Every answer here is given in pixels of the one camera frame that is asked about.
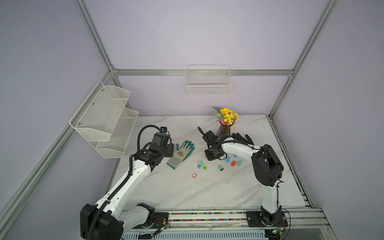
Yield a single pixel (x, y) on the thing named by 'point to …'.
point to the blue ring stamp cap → (199, 166)
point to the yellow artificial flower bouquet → (226, 116)
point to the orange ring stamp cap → (194, 175)
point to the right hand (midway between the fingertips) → (212, 158)
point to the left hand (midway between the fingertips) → (164, 148)
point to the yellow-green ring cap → (204, 167)
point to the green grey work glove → (181, 154)
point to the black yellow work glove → (238, 136)
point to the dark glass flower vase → (224, 129)
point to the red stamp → (233, 163)
